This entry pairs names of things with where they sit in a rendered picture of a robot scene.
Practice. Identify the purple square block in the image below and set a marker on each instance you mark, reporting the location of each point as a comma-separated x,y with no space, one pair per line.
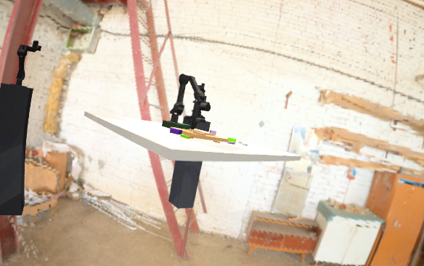
175,131

